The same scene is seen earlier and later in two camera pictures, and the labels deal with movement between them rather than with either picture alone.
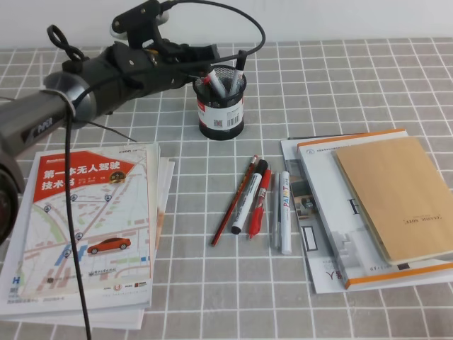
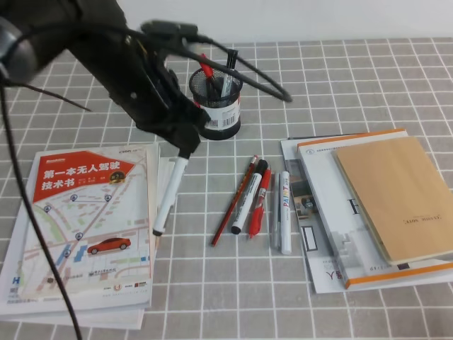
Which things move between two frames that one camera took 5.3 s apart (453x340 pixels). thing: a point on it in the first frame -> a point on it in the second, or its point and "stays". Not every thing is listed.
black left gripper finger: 200,57 -> 187,140
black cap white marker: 216,84 -> 170,197
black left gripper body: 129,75 -> 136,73
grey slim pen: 277,210 stays
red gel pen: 257,213 stays
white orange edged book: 359,258 stays
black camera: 140,23 -> 170,30
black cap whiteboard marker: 238,223 stays
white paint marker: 286,211 stays
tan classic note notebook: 403,197 stays
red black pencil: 234,200 stays
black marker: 238,78 -> 228,79
